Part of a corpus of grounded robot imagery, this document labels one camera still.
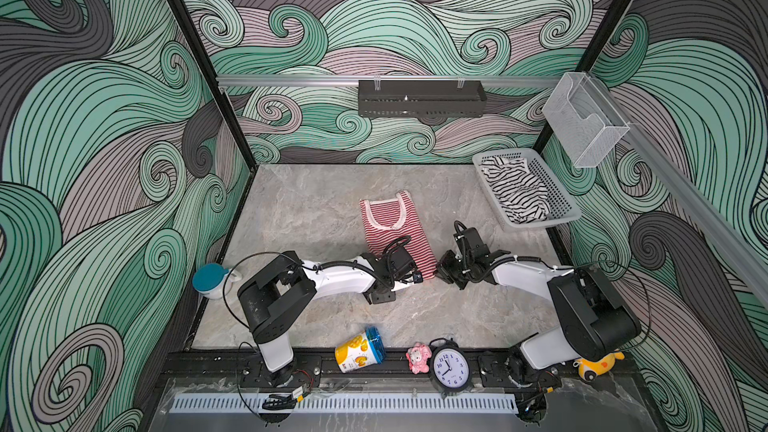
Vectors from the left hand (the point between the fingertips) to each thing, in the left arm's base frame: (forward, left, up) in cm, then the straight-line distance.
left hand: (383, 280), depth 89 cm
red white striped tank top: (+23, -1, 0) cm, 23 cm away
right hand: (+3, -15, +1) cm, 15 cm away
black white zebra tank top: (+30, -50, +5) cm, 58 cm away
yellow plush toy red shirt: (-23, -49, +5) cm, 55 cm away
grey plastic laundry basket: (+23, -61, +7) cm, 65 cm away
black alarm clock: (-23, -16, +3) cm, 28 cm away
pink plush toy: (-21, -9, +3) cm, 23 cm away
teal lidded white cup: (-1, +52, 0) cm, 52 cm away
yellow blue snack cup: (-21, +5, +7) cm, 23 cm away
